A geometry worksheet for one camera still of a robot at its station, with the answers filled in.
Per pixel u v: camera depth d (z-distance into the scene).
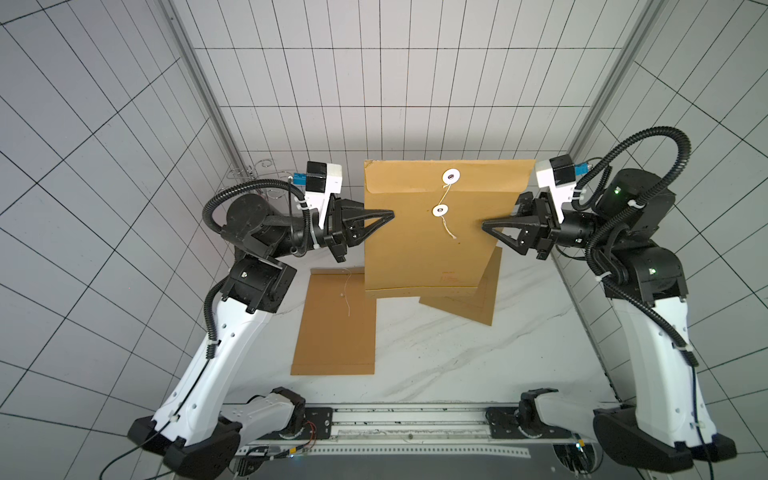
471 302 0.95
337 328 0.89
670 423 0.35
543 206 0.44
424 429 0.73
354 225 0.42
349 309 0.95
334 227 0.40
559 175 0.38
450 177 0.39
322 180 0.36
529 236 0.42
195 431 0.36
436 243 0.51
